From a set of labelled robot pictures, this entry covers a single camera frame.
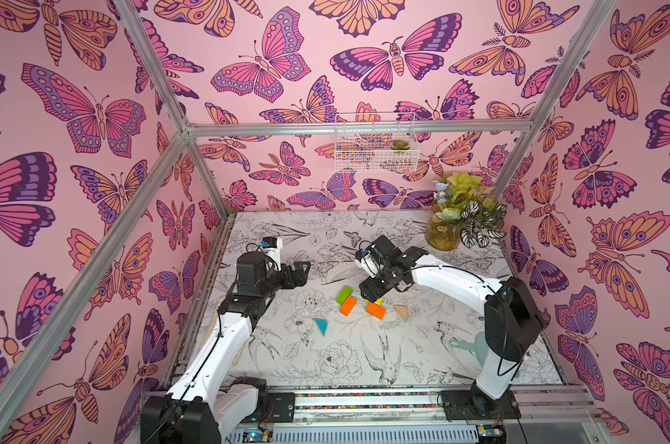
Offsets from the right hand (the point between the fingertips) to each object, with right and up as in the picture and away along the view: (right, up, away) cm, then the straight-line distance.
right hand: (372, 284), depth 89 cm
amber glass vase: (+27, +16, +12) cm, 34 cm away
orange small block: (+1, -9, +2) cm, 9 cm away
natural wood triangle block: (+10, -9, +1) cm, 13 cm away
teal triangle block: (-16, -14, +1) cm, 21 cm away
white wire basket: (+3, +48, +17) cm, 51 cm away
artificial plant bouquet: (+32, +29, +6) cm, 44 cm away
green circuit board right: (+29, -35, -17) cm, 48 cm away
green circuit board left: (-33, -36, -17) cm, 52 cm away
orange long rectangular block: (-8, -8, +4) cm, 12 cm away
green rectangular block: (-9, -4, +6) cm, 11 cm away
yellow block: (+2, -6, +2) cm, 7 cm away
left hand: (-22, +8, -7) cm, 24 cm away
